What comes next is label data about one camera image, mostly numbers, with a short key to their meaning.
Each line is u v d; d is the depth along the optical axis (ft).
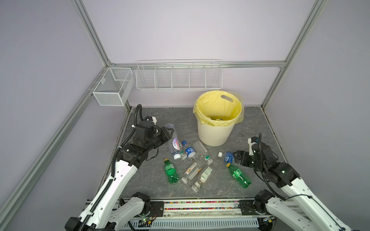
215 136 3.44
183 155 2.94
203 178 2.59
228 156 2.85
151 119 2.15
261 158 1.77
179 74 3.19
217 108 3.14
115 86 3.34
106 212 1.25
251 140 2.25
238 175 2.64
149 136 1.75
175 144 2.20
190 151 2.92
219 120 2.46
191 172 2.65
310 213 1.44
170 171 2.85
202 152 2.99
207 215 2.41
